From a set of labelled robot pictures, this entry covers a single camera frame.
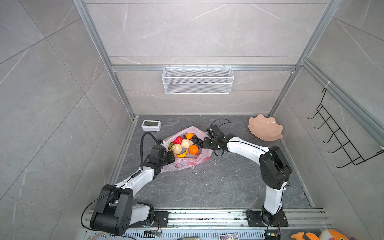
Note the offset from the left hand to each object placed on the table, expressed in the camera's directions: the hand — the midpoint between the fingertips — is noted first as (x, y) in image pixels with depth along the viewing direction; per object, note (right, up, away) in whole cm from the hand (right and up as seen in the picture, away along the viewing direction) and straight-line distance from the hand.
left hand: (174, 151), depth 90 cm
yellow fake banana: (+5, -4, +6) cm, 9 cm away
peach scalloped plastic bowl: (+66, +14, +19) cm, 70 cm away
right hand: (+20, +5, +5) cm, 21 cm away
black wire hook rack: (+78, +7, -27) cm, 83 cm away
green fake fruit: (-3, +3, +6) cm, 7 cm away
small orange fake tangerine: (+9, +9, +11) cm, 17 cm away
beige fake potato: (+1, +1, +5) cm, 5 cm away
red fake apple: (+1, +6, +8) cm, 10 cm away
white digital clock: (-20, +16, +18) cm, 31 cm away
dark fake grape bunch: (+14, +6, +8) cm, 17 cm away
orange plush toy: (+71, -32, -26) cm, 82 cm away
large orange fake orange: (+12, 0, +5) cm, 13 cm away
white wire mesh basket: (+15, +47, +11) cm, 50 cm away
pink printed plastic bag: (+10, -5, -4) cm, 12 cm away
